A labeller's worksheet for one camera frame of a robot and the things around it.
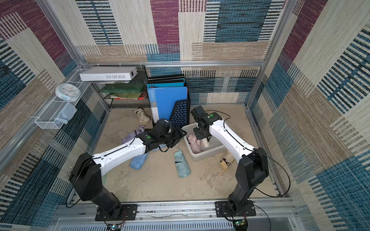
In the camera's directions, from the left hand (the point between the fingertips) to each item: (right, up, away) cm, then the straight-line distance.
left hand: (185, 135), depth 82 cm
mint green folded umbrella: (-1, -20, +3) cm, 21 cm away
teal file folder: (-7, +31, +13) cm, 34 cm away
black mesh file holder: (-4, +11, +15) cm, 19 cm away
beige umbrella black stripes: (+10, -4, -2) cm, 11 cm away
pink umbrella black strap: (+6, -7, +10) cm, 13 cm away
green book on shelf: (-40, +29, +12) cm, 51 cm away
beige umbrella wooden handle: (+25, -15, +4) cm, 29 cm away
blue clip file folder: (-15, +21, +9) cm, 27 cm away
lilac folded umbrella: (-33, +1, +21) cm, 39 cm away
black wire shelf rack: (-28, +36, +12) cm, 47 cm away
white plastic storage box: (+17, -8, -1) cm, 19 cm away
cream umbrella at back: (-30, +9, +24) cm, 40 cm away
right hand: (+10, +1, +3) cm, 10 cm away
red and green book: (-40, +25, +18) cm, 51 cm away
